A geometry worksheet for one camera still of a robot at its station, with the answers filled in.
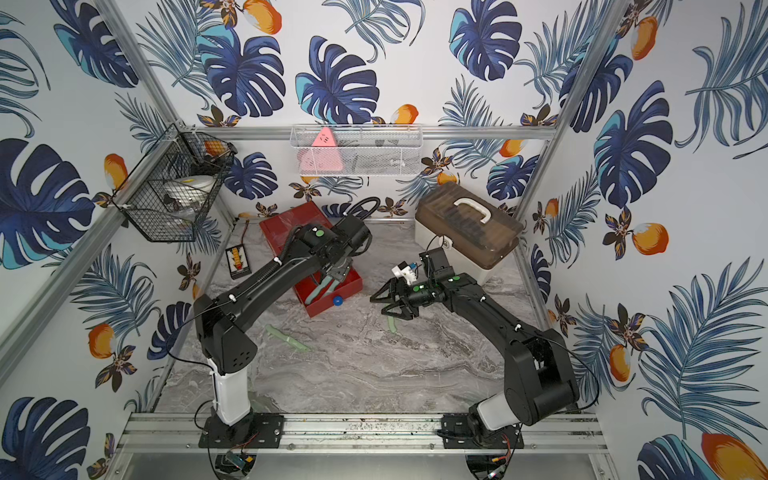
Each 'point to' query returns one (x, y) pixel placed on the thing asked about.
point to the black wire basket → (167, 193)
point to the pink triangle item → (323, 156)
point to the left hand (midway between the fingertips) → (326, 257)
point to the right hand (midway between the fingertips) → (378, 304)
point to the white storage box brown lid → (476, 235)
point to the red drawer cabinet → (278, 229)
